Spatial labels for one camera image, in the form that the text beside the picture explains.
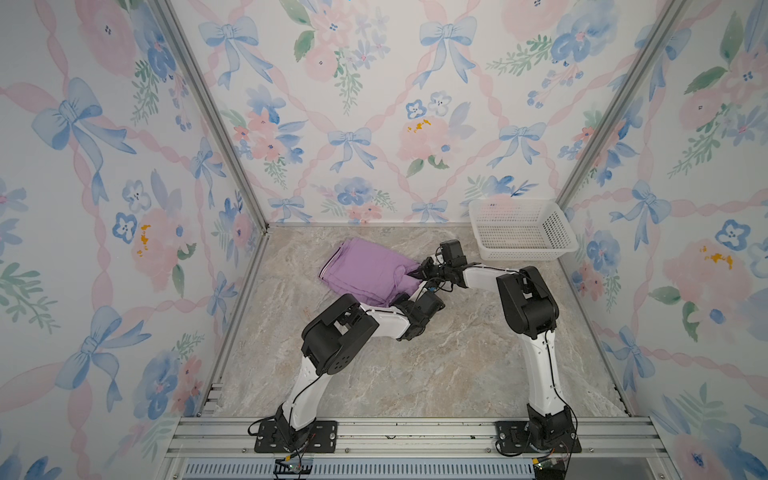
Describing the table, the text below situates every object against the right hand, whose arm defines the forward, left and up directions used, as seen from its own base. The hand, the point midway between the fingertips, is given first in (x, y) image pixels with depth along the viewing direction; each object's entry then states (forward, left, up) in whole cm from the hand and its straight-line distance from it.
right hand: (408, 272), depth 103 cm
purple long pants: (-1, +14, 0) cm, 14 cm away
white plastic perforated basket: (+22, -45, -2) cm, 50 cm away
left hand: (-9, +2, -1) cm, 9 cm away
